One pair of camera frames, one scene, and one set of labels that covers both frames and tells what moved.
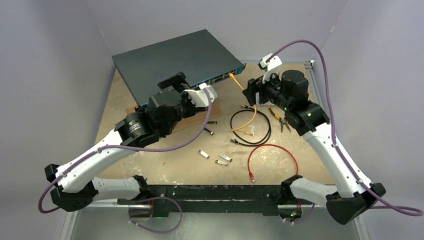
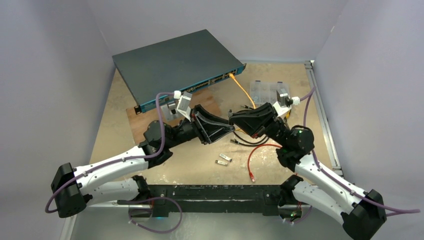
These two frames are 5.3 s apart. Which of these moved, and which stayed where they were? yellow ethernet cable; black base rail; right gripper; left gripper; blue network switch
Moved: right gripper; left gripper
Stayed: blue network switch; yellow ethernet cable; black base rail
